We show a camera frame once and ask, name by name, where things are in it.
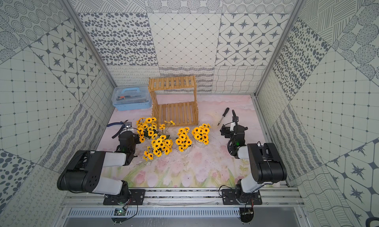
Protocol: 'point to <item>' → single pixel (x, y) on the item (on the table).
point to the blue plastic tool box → (132, 97)
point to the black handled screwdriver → (223, 115)
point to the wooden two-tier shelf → (179, 114)
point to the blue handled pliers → (123, 123)
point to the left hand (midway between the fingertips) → (136, 130)
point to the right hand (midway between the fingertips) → (231, 126)
